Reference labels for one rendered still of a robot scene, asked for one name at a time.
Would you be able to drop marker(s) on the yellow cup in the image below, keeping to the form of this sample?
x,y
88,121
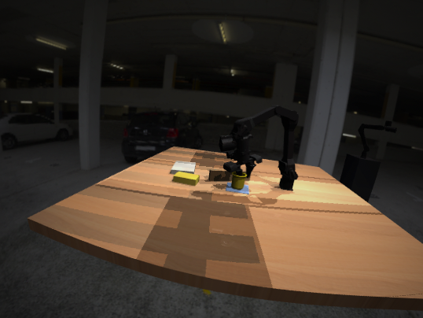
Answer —
x,y
238,181

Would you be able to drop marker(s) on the yellow rectangular block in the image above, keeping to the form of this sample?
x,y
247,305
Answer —
x,y
186,178

